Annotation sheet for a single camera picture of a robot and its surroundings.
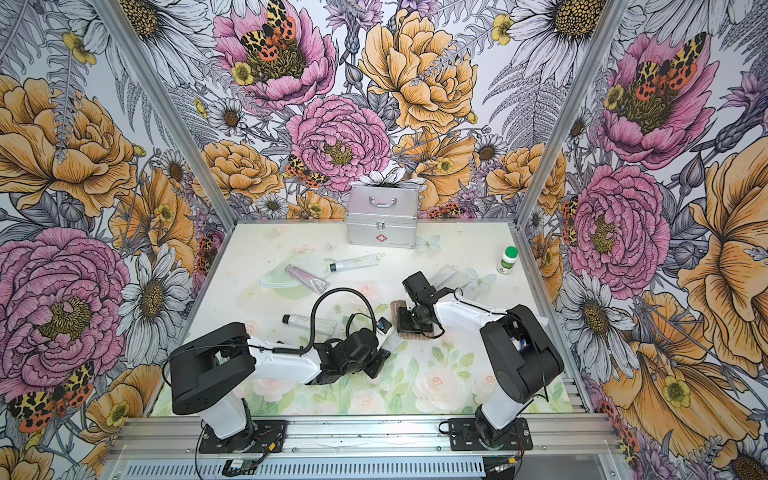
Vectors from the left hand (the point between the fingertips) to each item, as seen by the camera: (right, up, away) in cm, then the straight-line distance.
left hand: (381, 357), depth 88 cm
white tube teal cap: (-10, +27, +21) cm, 35 cm away
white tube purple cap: (+23, +22, +17) cm, 36 cm away
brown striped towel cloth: (+4, +13, +6) cm, 15 cm away
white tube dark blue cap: (+31, +22, +18) cm, 42 cm away
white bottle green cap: (+42, +28, +13) cm, 52 cm away
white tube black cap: (+4, +4, +1) cm, 6 cm away
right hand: (+6, +6, +1) cm, 9 cm away
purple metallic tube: (-22, +19, +14) cm, 33 cm away
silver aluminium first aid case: (0, +43, +22) cm, 48 cm away
